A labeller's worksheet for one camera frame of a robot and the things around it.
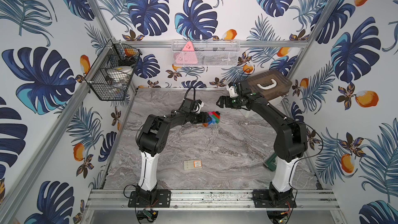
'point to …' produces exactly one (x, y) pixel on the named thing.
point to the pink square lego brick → (210, 113)
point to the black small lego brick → (217, 113)
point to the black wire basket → (110, 74)
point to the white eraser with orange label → (190, 164)
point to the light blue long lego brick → (213, 120)
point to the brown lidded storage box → (271, 85)
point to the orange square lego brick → (205, 124)
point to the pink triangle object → (188, 55)
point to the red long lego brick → (216, 114)
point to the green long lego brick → (217, 120)
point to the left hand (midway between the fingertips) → (207, 116)
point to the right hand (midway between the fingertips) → (223, 102)
